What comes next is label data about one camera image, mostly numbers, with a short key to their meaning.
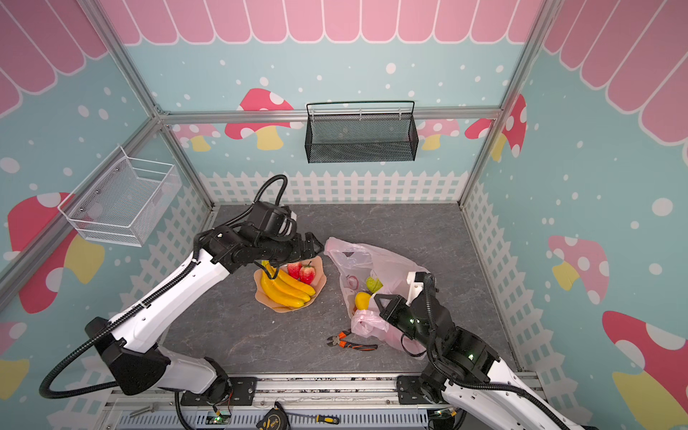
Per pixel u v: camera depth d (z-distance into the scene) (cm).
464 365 47
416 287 63
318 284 92
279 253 60
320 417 70
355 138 94
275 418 68
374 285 90
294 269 94
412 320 57
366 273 94
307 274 92
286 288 90
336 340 82
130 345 40
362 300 86
